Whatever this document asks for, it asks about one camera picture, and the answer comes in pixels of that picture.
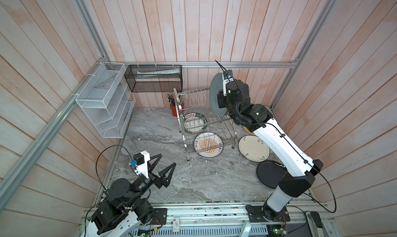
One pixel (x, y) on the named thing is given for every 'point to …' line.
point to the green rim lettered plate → (194, 122)
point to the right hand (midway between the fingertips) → (224, 89)
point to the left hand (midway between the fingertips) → (168, 163)
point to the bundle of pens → (170, 99)
